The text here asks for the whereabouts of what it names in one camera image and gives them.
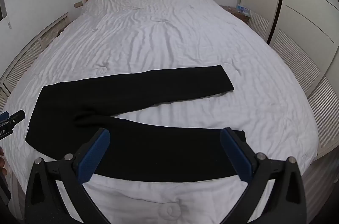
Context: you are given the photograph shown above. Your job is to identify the blue and white packet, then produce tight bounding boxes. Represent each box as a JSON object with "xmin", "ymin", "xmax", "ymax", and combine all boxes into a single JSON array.
[{"xmin": 236, "ymin": 4, "xmax": 251, "ymax": 15}]

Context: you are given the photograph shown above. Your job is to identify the cream wardrobe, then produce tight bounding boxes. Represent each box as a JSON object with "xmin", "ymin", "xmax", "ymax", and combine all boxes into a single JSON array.
[{"xmin": 240, "ymin": 0, "xmax": 339, "ymax": 158}]

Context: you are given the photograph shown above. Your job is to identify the black pants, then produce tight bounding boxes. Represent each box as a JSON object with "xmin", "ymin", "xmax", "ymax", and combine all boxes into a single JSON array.
[{"xmin": 26, "ymin": 64, "xmax": 248, "ymax": 183}]

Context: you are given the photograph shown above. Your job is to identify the white bed duvet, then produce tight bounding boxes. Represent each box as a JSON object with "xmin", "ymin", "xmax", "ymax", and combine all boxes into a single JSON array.
[{"xmin": 3, "ymin": 0, "xmax": 320, "ymax": 224}]

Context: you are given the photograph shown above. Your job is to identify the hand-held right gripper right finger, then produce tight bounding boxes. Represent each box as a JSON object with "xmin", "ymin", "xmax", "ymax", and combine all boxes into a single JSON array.
[{"xmin": 220, "ymin": 127, "xmax": 308, "ymax": 224}]

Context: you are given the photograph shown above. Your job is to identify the person's left hand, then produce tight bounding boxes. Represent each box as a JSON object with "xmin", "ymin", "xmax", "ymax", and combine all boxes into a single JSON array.
[{"xmin": 0, "ymin": 147, "xmax": 7, "ymax": 176}]

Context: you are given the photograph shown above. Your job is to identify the wooden nightstand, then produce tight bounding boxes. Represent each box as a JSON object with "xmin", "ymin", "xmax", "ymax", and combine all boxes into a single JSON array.
[{"xmin": 220, "ymin": 5, "xmax": 251, "ymax": 25}]

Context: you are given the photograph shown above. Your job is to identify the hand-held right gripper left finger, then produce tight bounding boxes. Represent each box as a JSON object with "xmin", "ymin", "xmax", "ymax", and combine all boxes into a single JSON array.
[{"xmin": 24, "ymin": 128, "xmax": 110, "ymax": 224}]

